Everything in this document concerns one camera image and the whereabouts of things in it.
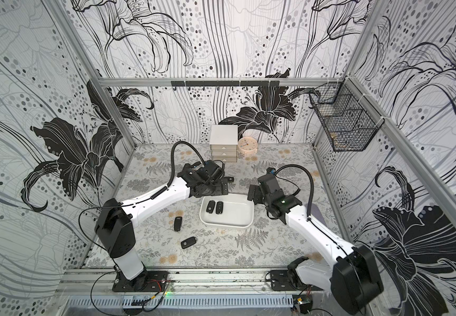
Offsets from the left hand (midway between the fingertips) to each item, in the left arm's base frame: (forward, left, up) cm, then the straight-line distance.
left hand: (217, 191), depth 85 cm
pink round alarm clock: (+37, -14, -8) cm, 41 cm away
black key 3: (-10, +18, -10) cm, 23 cm away
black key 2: (-2, -1, -10) cm, 10 cm away
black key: (-2, +4, -10) cm, 11 cm away
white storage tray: (-4, -7, -10) cm, 13 cm away
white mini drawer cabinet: (+32, -1, -1) cm, 32 cm away
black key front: (-19, +11, -11) cm, 24 cm away
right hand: (+1, -19, +2) cm, 19 cm away
